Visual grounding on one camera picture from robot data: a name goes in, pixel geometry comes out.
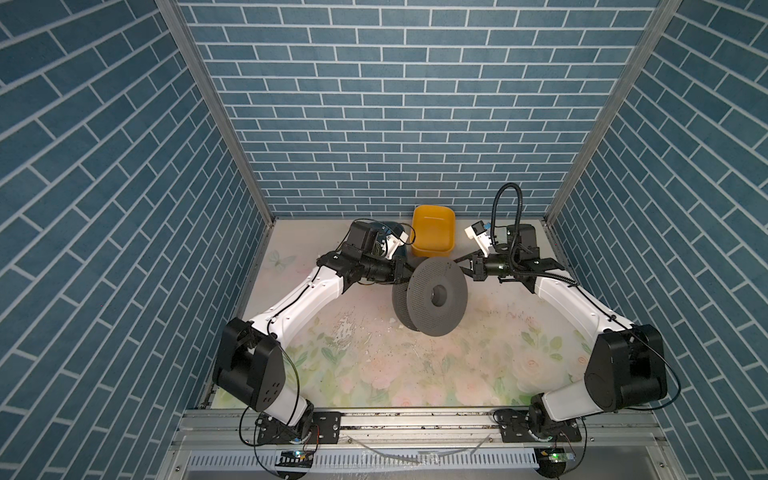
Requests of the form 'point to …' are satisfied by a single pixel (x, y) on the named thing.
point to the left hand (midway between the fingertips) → (418, 274)
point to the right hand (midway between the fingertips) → (450, 262)
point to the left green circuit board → (295, 458)
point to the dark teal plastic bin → (384, 228)
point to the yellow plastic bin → (435, 231)
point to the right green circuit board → (552, 461)
